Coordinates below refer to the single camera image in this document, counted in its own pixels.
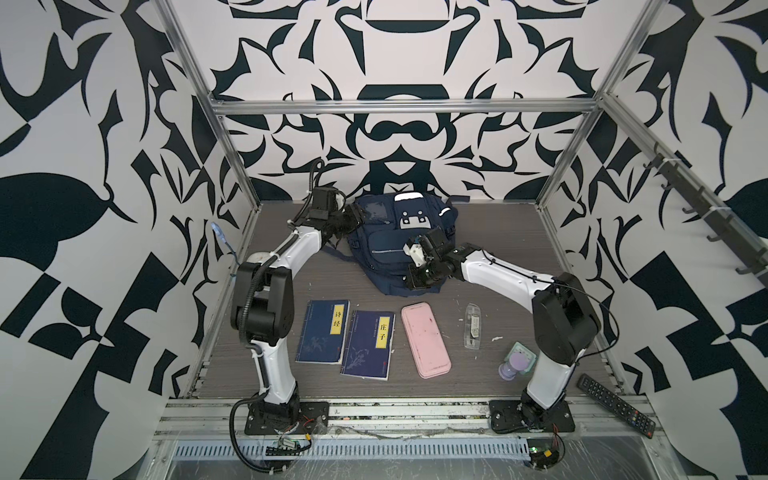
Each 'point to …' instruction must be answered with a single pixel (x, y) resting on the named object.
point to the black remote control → (617, 405)
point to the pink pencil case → (426, 341)
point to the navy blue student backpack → (388, 222)
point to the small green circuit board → (544, 452)
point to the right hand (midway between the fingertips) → (403, 282)
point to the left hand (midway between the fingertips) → (368, 211)
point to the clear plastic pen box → (472, 331)
